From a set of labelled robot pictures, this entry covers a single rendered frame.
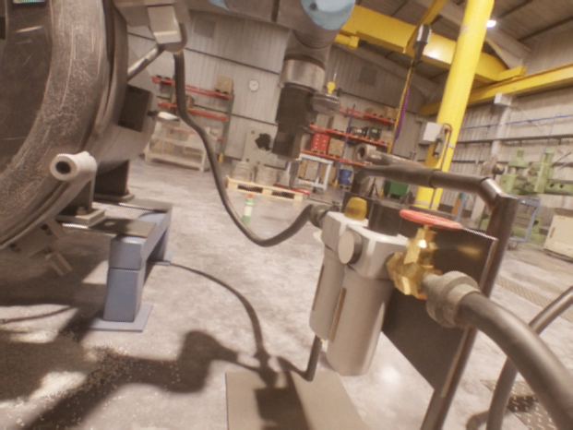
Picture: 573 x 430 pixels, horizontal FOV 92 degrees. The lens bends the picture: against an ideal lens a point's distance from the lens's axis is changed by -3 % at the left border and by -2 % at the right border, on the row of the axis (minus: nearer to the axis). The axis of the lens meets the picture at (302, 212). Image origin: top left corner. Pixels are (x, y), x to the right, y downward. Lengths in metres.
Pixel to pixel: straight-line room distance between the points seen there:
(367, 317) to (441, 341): 0.10
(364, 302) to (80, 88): 0.50
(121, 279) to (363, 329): 0.67
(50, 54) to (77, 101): 0.06
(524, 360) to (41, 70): 0.61
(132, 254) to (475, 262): 0.78
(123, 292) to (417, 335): 0.75
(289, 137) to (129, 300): 0.63
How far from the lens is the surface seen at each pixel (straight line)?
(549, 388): 0.29
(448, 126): 3.71
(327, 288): 0.53
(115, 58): 0.55
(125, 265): 0.90
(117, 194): 1.32
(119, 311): 0.96
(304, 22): 0.54
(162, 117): 0.61
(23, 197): 0.55
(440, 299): 0.32
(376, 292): 0.44
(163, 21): 0.55
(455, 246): 0.40
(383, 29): 12.93
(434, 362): 0.43
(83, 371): 0.84
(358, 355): 0.48
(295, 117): 0.60
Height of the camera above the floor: 0.53
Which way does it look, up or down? 8 degrees down
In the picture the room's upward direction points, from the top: 12 degrees clockwise
